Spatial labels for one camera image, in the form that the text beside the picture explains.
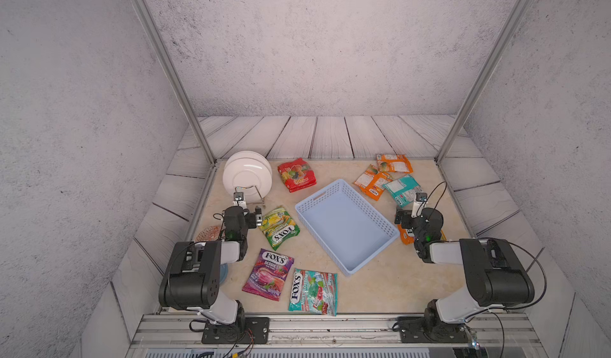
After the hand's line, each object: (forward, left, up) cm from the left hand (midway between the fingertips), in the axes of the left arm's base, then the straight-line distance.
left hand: (248, 206), depth 95 cm
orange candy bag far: (+28, -66, -5) cm, 72 cm away
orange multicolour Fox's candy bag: (-11, -62, -6) cm, 63 cm away
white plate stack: (+10, -1, +9) cm, 13 cm away
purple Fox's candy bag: (-25, -10, -6) cm, 27 cm away
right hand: (-2, -64, +1) cm, 64 cm away
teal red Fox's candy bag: (-31, -25, -6) cm, 40 cm away
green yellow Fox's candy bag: (-5, -12, -6) cm, 14 cm away
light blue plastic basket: (-7, -40, -7) cm, 41 cm away
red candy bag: (+19, -19, -4) cm, 27 cm away
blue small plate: (-23, +5, -4) cm, 24 cm away
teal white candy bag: (+10, -65, -4) cm, 66 cm away
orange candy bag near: (+17, -53, -6) cm, 56 cm away
